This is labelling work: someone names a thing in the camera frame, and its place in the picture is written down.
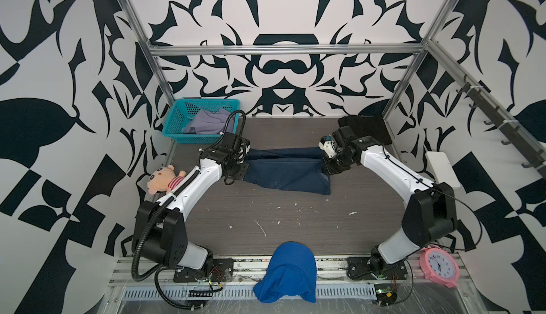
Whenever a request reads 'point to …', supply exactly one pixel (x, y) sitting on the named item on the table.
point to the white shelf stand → (441, 169)
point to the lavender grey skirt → (207, 122)
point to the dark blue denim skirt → (300, 169)
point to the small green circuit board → (384, 293)
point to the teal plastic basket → (181, 109)
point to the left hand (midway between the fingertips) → (240, 164)
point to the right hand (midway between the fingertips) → (326, 167)
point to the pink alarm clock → (439, 266)
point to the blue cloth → (291, 271)
